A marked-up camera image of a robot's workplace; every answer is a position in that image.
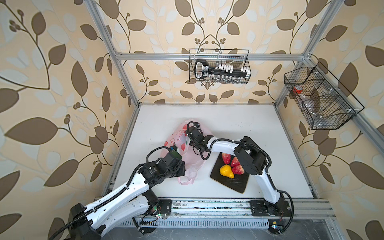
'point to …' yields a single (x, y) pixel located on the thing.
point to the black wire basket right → (321, 99)
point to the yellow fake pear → (226, 170)
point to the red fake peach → (226, 158)
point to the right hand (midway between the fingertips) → (185, 139)
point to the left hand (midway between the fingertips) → (187, 167)
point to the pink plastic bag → (205, 129)
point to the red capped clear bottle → (297, 89)
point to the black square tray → (238, 183)
